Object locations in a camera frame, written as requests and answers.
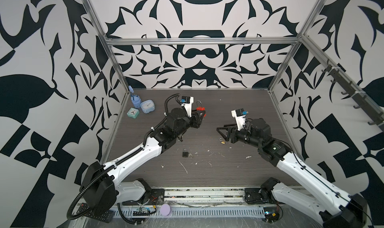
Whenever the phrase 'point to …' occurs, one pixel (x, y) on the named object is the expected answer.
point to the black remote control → (107, 216)
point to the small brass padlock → (223, 142)
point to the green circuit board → (142, 211)
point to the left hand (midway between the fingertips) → (202, 108)
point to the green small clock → (133, 112)
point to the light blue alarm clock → (147, 106)
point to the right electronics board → (271, 214)
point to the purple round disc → (165, 209)
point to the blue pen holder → (135, 98)
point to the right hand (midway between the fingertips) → (220, 127)
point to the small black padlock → (185, 153)
